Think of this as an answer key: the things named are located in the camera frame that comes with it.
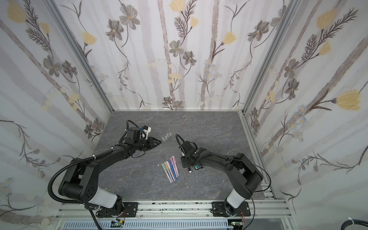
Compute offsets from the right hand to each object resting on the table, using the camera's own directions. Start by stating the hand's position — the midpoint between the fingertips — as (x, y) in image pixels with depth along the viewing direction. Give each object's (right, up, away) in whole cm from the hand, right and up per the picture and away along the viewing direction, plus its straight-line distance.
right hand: (182, 158), depth 88 cm
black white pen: (+5, -7, -3) cm, 9 cm away
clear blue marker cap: (-12, +11, +14) cm, 22 cm away
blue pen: (-8, -4, +2) cm, 9 cm away
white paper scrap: (-15, -5, +2) cm, 16 cm away
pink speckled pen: (-5, -4, +2) cm, 6 cm away
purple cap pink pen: (-6, -3, +2) cm, 7 cm away
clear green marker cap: (-9, +13, +16) cm, 23 cm away
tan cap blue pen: (-8, -8, -1) cm, 12 cm away
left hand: (-14, +12, -1) cm, 19 cm away
